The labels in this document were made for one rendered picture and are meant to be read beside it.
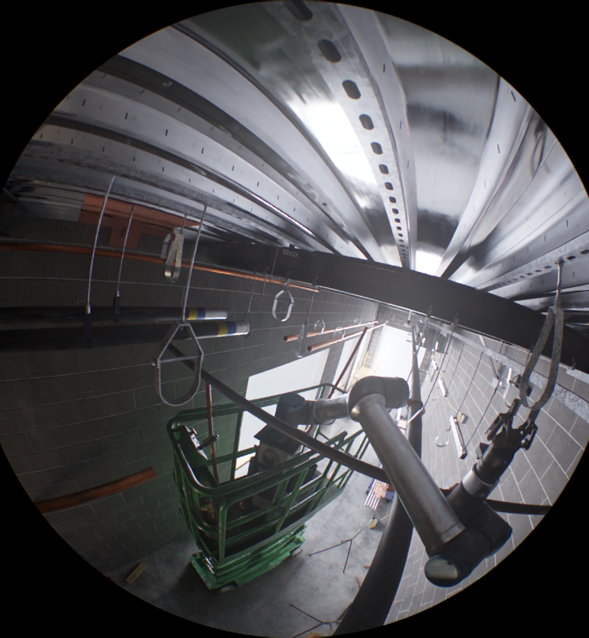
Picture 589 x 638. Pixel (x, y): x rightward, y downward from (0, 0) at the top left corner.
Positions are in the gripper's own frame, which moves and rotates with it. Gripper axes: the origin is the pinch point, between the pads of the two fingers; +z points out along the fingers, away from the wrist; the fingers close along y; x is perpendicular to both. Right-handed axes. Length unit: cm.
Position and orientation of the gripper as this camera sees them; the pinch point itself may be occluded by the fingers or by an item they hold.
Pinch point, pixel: (526, 406)
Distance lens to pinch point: 55.1
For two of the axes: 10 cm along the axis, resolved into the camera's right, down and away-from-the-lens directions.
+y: -8.3, -2.8, 4.9
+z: 2.3, -9.6, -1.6
